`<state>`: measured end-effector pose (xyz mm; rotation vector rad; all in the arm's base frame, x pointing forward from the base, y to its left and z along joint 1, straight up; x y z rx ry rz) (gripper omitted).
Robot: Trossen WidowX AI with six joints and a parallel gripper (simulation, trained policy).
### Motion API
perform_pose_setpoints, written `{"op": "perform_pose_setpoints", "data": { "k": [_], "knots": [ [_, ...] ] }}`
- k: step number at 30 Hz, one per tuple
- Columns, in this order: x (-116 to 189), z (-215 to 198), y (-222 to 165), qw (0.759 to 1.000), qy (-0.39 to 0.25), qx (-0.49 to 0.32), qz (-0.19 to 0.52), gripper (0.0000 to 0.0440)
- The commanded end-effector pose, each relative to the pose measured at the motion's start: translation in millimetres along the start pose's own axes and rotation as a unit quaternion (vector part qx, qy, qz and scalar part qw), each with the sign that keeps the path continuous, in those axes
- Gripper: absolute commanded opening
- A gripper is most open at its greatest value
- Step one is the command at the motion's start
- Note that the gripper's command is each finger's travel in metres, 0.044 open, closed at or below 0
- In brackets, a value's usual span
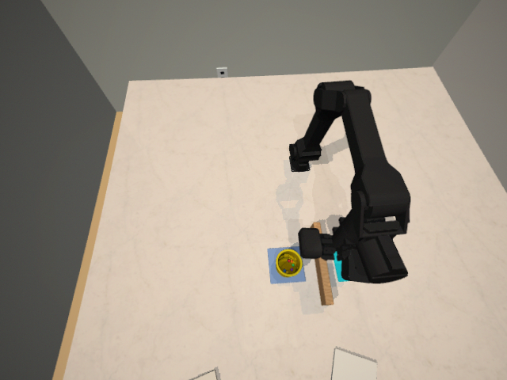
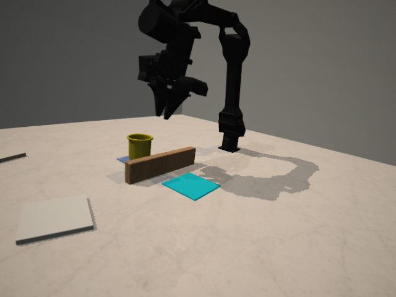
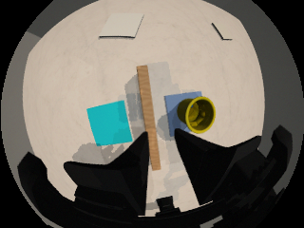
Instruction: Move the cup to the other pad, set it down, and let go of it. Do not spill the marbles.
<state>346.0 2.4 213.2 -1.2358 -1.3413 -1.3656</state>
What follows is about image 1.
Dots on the brown wooden plank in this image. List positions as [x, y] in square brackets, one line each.
[323, 276]

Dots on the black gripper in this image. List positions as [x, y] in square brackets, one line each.
[313, 245]

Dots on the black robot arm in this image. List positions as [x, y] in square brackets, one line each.
[378, 190]

